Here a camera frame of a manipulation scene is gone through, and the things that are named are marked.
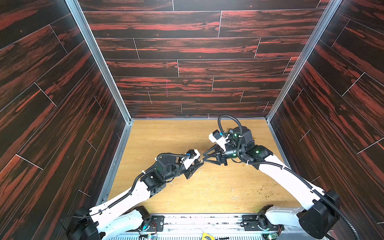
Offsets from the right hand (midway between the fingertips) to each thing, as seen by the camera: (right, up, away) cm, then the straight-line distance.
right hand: (205, 154), depth 69 cm
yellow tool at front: (0, -39, 0) cm, 39 cm away
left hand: (-2, -3, +2) cm, 4 cm away
